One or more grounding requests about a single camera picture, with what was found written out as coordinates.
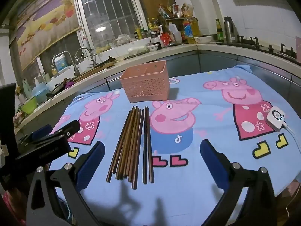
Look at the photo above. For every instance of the white square device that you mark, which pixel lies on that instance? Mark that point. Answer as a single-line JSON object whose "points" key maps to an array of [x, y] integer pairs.
{"points": [[275, 118]]}

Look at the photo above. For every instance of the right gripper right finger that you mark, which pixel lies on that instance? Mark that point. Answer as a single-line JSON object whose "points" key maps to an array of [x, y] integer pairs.
{"points": [[258, 208]]}

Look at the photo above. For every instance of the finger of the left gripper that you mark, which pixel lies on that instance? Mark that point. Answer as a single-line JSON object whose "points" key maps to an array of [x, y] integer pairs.
{"points": [[38, 134], [68, 130]]}

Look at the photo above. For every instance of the green glass bottle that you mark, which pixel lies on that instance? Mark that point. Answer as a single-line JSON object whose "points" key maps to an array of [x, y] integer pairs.
{"points": [[219, 30]]}

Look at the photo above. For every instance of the red snack packet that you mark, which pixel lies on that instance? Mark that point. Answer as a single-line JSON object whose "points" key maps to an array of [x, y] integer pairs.
{"points": [[166, 40]]}

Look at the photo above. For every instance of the black gas stove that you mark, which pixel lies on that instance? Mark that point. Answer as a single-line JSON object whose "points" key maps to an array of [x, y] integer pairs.
{"points": [[252, 43]]}

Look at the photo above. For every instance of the blue cartoon pig towel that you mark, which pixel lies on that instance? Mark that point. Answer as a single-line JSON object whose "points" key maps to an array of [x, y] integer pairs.
{"points": [[228, 107]]}

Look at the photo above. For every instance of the brown wooden chopstick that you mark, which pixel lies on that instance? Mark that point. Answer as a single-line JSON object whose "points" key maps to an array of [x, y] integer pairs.
{"points": [[126, 144], [109, 175], [134, 143], [137, 153], [118, 151], [131, 148]]}

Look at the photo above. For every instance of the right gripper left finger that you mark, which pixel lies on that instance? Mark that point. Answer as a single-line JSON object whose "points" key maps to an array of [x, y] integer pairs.
{"points": [[43, 206]]}

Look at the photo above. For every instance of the barred window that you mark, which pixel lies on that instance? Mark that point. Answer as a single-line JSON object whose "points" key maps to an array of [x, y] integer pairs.
{"points": [[104, 20]]}

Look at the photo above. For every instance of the chrome kitchen faucet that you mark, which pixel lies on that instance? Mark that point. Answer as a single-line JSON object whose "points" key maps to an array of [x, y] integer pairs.
{"points": [[75, 68]]}

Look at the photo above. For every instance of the wooden cutting board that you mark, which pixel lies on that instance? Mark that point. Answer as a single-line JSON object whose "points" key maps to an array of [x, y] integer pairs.
{"points": [[93, 71]]}

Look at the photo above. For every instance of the white plastic jug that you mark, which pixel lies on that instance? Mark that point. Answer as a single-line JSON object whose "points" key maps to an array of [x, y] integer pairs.
{"points": [[176, 33]]}

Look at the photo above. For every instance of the yellow cooking oil bottle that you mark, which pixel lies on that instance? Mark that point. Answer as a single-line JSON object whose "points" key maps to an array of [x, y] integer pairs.
{"points": [[191, 29]]}

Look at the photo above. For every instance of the pink perforated utensil basket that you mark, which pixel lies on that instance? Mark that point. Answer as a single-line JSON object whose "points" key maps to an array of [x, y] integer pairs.
{"points": [[146, 82]]}

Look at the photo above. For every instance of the blue plastic container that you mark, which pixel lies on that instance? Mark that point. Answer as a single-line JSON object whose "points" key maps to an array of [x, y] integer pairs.
{"points": [[40, 91]]}

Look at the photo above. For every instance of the dark wooden chopstick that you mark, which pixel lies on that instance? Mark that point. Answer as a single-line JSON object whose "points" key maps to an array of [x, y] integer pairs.
{"points": [[145, 149], [149, 149]]}

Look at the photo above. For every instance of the green plastic bowl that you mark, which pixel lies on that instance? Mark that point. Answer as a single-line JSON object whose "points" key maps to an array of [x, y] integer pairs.
{"points": [[29, 106]]}

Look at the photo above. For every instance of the steel thermos kettle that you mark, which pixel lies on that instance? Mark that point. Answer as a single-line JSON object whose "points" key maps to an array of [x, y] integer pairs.
{"points": [[230, 30]]}

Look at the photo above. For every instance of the purple cloth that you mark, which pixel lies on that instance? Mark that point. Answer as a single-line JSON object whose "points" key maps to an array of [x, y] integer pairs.
{"points": [[68, 83]]}

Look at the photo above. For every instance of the black pan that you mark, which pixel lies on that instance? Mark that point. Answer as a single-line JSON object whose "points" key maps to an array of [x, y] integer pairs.
{"points": [[57, 89]]}

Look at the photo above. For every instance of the white ceramic bowl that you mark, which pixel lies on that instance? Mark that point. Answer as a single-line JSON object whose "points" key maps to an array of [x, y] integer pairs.
{"points": [[203, 39]]}

